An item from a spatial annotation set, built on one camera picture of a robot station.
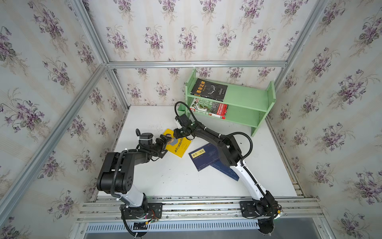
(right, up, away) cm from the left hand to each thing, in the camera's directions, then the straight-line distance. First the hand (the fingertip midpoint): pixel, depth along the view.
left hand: (170, 143), depth 93 cm
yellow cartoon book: (+5, -3, +2) cm, 6 cm away
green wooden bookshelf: (+45, +23, -10) cm, 52 cm away
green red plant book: (+30, +22, +5) cm, 37 cm away
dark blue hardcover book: (+22, -8, -3) cm, 23 cm away
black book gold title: (+24, +34, -3) cm, 41 cm away
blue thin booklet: (+33, -15, -8) cm, 37 cm away
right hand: (+6, +5, +11) cm, 13 cm away
